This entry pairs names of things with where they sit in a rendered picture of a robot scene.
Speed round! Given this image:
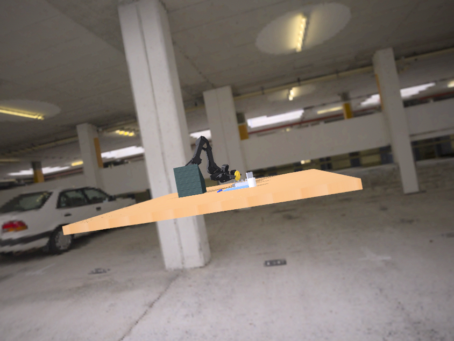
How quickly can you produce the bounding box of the grey dish rack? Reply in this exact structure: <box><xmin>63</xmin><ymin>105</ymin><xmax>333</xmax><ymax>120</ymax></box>
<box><xmin>232</xmin><ymin>172</ymin><xmax>253</xmax><ymax>187</ymax></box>

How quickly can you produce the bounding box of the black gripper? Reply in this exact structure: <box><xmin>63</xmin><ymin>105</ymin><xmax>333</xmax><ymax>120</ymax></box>
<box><xmin>218</xmin><ymin>170</ymin><xmax>236</xmax><ymax>183</ymax></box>

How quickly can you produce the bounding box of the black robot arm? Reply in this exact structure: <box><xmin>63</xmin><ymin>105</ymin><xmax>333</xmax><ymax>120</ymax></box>
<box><xmin>185</xmin><ymin>136</ymin><xmax>229</xmax><ymax>181</ymax></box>

